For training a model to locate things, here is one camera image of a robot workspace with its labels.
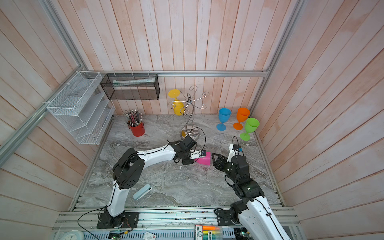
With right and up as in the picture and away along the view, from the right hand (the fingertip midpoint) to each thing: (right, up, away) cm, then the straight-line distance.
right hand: (215, 155), depth 77 cm
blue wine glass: (+11, +23, +24) cm, 35 cm away
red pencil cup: (-51, +13, +32) cm, 62 cm away
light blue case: (-39, -20, +2) cm, 44 cm away
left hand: (-12, -5, +17) cm, 21 cm away
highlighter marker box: (-5, -35, -8) cm, 36 cm away
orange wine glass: (+24, +24, +25) cm, 42 cm away
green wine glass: (+26, +16, +17) cm, 35 cm away
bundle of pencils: (-51, +22, +23) cm, 60 cm away
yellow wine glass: (-20, +28, +17) cm, 39 cm away
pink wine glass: (-4, -5, +11) cm, 13 cm away
